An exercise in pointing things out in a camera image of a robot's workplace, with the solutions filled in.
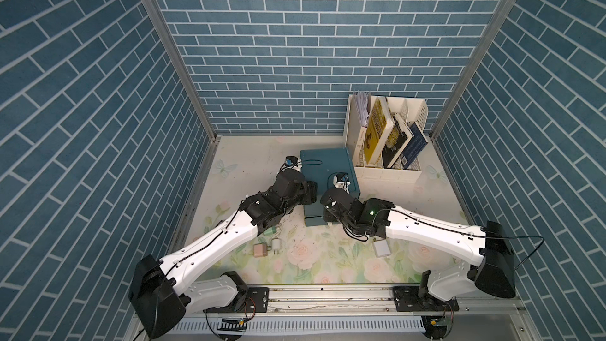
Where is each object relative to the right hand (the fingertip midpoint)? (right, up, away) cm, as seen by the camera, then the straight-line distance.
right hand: (326, 207), depth 77 cm
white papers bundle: (+15, +38, +15) cm, 43 cm away
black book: (+32, +24, +21) cm, 45 cm away
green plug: (-20, -11, +10) cm, 25 cm away
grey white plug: (+20, -16, +7) cm, 27 cm away
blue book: (+40, +20, +24) cm, 51 cm away
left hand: (-3, +7, 0) cm, 7 cm away
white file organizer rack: (+39, +37, +27) cm, 61 cm away
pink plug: (-23, -16, +6) cm, 29 cm away
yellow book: (+22, +28, +16) cm, 39 cm away
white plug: (-18, -15, +6) cm, 24 cm away
